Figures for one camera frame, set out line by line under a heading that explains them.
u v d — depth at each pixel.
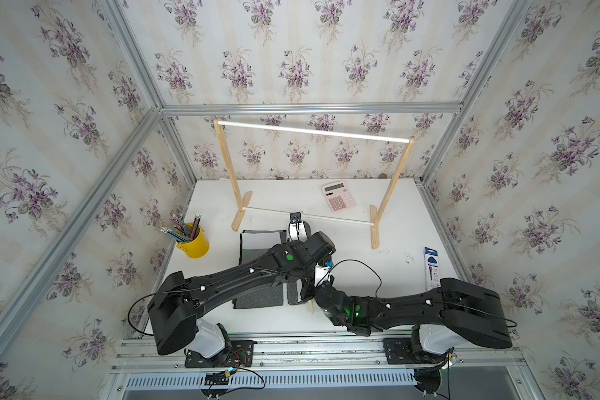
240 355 0.72
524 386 0.69
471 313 0.44
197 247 0.89
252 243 0.96
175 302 0.45
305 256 0.57
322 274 0.65
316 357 0.73
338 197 1.11
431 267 0.90
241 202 1.06
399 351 0.73
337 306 0.56
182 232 0.88
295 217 0.67
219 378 0.71
